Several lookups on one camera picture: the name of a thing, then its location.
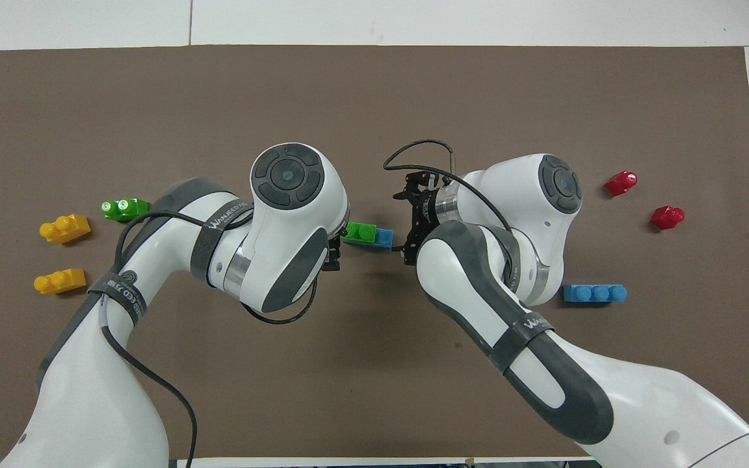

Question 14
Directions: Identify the plain green two-stud block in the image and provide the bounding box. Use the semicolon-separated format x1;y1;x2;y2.
342;222;378;246

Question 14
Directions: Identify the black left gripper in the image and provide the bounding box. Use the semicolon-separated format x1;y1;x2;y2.
322;234;344;272

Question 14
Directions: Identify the red single-stud toy block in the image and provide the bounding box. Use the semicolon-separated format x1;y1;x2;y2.
650;205;686;231
604;170;638;197

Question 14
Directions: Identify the yellow two-stud toy block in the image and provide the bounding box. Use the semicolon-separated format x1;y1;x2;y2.
39;214;92;244
33;268;87;295

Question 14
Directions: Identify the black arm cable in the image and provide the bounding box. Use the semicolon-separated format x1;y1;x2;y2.
383;139;518;261
98;211;318;468

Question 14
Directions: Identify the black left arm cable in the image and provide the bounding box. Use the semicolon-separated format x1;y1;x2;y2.
98;211;318;468

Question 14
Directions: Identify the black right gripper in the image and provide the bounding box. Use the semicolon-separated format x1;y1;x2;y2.
393;170;447;266

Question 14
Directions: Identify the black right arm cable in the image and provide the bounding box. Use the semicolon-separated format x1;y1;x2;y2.
383;139;518;261

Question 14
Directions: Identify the brown paper mat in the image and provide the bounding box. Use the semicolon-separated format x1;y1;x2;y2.
0;44;749;459

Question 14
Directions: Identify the green block with white-marked studs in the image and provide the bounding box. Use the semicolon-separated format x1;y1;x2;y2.
101;198;150;223

